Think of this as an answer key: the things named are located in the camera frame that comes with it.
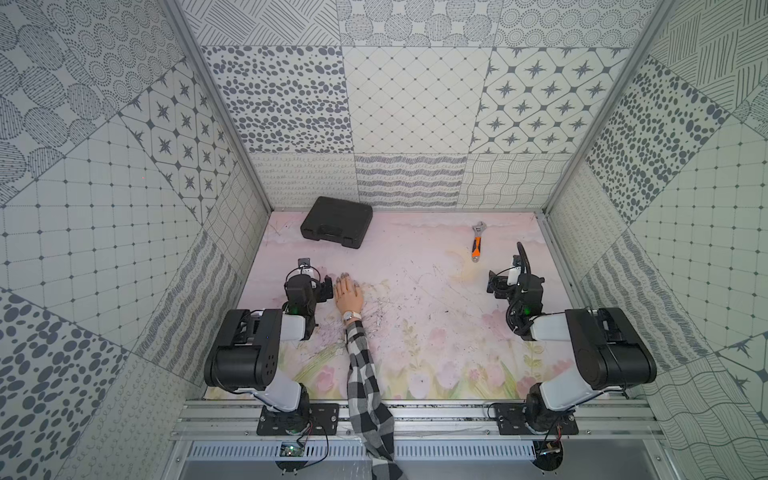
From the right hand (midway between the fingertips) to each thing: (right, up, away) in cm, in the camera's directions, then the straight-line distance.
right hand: (507, 275), depth 96 cm
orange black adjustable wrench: (-6, +10, +15) cm, 19 cm away
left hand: (-61, 0, -1) cm, 61 cm away
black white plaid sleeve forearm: (-42, -30, -28) cm, 59 cm away
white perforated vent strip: (-45, -39, -25) cm, 65 cm away
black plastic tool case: (-59, +20, +21) cm, 66 cm away
